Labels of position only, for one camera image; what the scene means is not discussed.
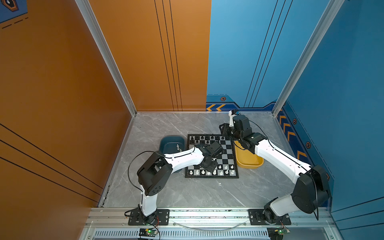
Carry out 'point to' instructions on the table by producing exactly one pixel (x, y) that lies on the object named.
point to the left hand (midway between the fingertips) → (211, 165)
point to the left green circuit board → (148, 232)
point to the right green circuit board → (280, 232)
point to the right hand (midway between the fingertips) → (219, 126)
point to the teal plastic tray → (170, 144)
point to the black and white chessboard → (226, 167)
